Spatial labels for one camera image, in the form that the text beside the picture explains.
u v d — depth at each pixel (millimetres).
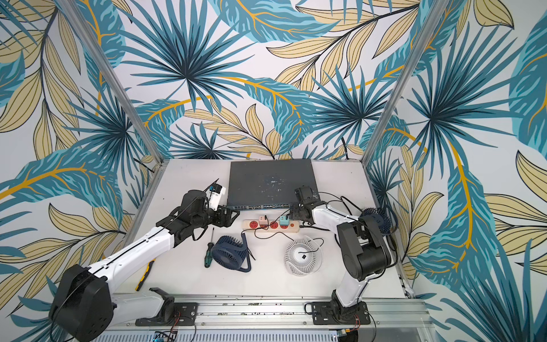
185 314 733
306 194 765
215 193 729
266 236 919
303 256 805
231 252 751
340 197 1005
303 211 732
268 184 1052
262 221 902
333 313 729
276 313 752
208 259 836
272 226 925
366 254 475
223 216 723
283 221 902
